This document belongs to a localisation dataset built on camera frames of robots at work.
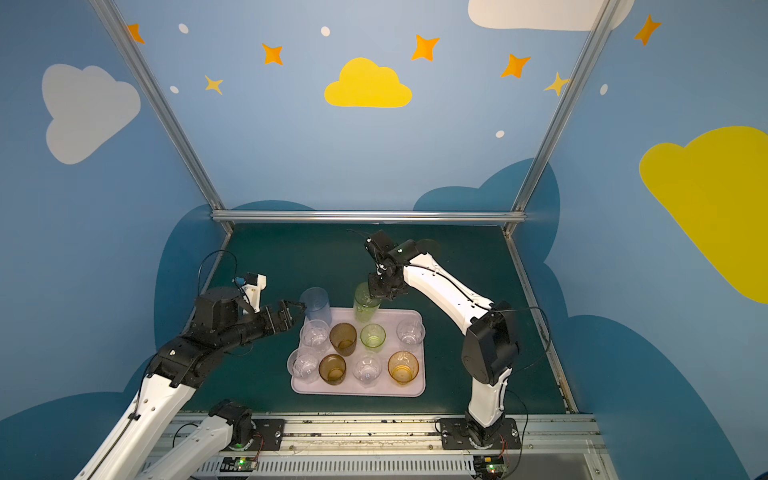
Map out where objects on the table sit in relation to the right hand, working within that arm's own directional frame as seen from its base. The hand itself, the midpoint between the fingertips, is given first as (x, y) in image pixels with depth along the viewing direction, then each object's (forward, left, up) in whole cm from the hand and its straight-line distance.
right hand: (379, 291), depth 84 cm
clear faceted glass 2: (-17, +22, -15) cm, 31 cm away
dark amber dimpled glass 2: (-18, +13, -14) cm, 26 cm away
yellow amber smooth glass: (-16, -8, -14) cm, 23 cm away
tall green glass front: (-4, +4, -3) cm, 6 cm away
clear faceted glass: (-9, +19, -11) cm, 24 cm away
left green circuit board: (-41, +32, -15) cm, 54 cm away
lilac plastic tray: (-15, +8, -13) cm, 21 cm away
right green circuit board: (-38, -29, -16) cm, 50 cm away
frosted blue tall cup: (-5, +17, 0) cm, 18 cm away
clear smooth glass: (-6, -9, -11) cm, 16 cm away
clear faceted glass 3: (-18, +3, -15) cm, 23 cm away
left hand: (-12, +19, +9) cm, 24 cm away
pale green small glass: (-8, +2, -14) cm, 16 cm away
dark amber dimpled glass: (-10, +10, -11) cm, 18 cm away
